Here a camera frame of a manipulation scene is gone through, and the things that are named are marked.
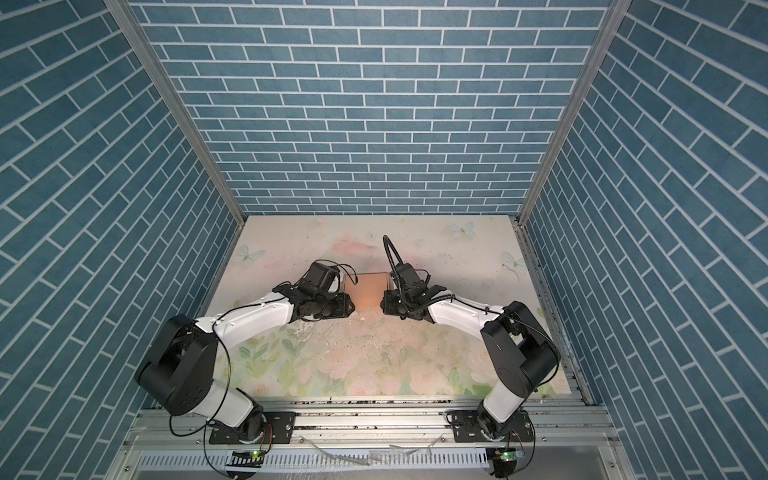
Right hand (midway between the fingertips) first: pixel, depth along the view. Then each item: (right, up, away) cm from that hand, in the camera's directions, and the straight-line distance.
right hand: (379, 302), depth 89 cm
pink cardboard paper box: (-3, +3, +4) cm, 6 cm away
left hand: (-8, -2, -1) cm, 8 cm away
